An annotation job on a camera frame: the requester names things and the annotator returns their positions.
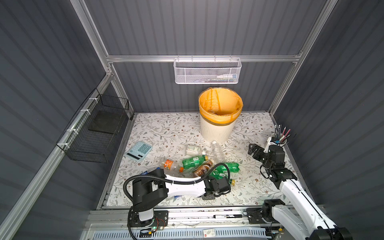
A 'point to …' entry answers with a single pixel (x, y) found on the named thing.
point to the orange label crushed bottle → (171, 166)
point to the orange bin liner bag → (219, 106)
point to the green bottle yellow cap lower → (219, 174)
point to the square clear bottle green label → (191, 149)
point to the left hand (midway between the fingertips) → (209, 186)
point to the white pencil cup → (283, 142)
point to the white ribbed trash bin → (217, 123)
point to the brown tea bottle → (203, 169)
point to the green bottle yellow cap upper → (193, 161)
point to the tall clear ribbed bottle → (217, 153)
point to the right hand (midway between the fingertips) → (258, 148)
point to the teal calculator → (139, 151)
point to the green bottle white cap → (233, 167)
